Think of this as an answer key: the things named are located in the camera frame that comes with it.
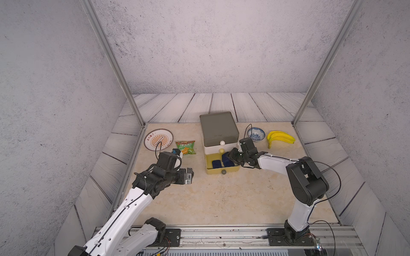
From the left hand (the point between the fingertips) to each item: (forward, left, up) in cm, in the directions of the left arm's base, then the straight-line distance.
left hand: (187, 173), depth 75 cm
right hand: (+17, -21, -10) cm, 29 cm away
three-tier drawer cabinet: (+20, -17, +3) cm, 26 cm away
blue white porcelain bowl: (+37, -43, -15) cm, 59 cm away
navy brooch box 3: (+14, -20, -11) cm, 26 cm away
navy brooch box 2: (+12, -22, -14) cm, 28 cm away
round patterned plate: (+35, +24, -17) cm, 46 cm away
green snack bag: (+25, +4, -13) cm, 29 cm away
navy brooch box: (+14, -15, -15) cm, 25 cm away
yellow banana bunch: (+33, -58, -13) cm, 68 cm away
